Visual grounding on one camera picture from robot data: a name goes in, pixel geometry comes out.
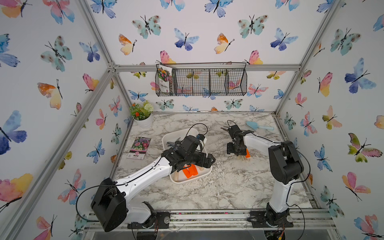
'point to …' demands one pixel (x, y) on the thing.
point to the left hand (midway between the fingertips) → (209, 157)
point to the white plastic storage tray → (171, 136)
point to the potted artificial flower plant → (142, 114)
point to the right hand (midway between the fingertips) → (235, 150)
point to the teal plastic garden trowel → (254, 126)
